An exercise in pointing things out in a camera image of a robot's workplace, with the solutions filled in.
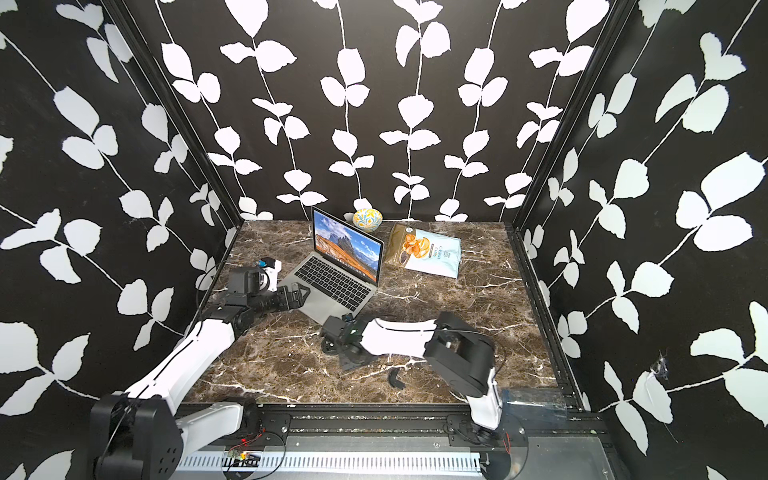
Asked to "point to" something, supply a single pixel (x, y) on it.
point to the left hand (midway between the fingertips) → (298, 286)
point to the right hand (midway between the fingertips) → (350, 357)
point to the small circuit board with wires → (245, 456)
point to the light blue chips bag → (424, 251)
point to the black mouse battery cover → (392, 377)
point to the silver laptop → (343, 272)
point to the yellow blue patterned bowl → (367, 220)
